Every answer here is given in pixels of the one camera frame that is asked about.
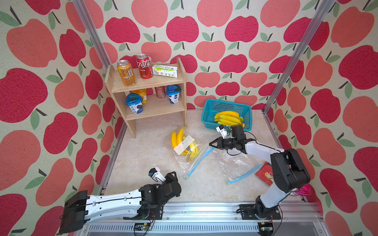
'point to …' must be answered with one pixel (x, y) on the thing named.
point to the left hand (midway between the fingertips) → (178, 178)
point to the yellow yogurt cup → (142, 92)
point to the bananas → (192, 150)
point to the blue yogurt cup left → (135, 101)
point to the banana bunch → (229, 118)
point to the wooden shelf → (149, 97)
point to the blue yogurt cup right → (173, 92)
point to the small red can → (161, 91)
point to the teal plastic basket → (211, 107)
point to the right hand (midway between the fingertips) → (210, 146)
